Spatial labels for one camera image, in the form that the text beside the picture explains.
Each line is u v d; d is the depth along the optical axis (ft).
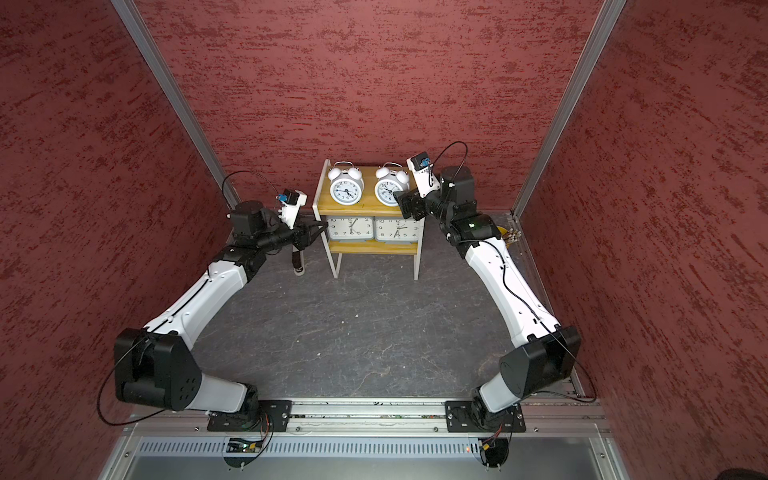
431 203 2.06
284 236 2.31
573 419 2.50
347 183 2.38
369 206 2.55
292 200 2.20
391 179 2.35
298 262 3.28
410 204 2.12
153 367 1.38
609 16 2.34
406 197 2.11
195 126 3.09
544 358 1.36
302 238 2.30
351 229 2.91
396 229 2.87
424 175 2.01
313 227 2.54
